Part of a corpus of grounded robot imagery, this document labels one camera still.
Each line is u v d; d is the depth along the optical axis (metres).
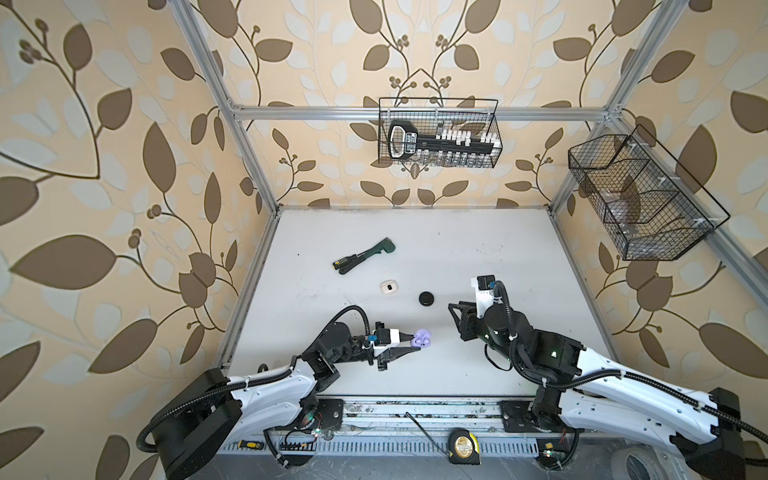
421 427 0.73
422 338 0.68
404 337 0.69
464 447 0.68
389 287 0.96
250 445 0.70
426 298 0.96
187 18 0.72
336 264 1.02
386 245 1.08
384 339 0.59
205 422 0.42
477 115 0.91
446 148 0.84
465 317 0.62
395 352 0.64
